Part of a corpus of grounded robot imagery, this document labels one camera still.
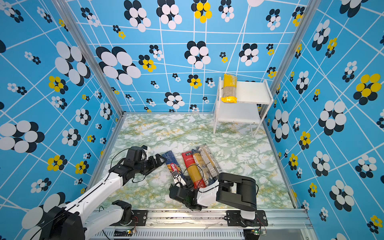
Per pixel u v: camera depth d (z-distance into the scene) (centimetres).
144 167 71
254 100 80
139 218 73
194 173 87
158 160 75
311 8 68
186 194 65
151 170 74
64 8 70
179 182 72
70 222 40
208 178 83
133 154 64
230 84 86
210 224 72
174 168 86
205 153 94
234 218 73
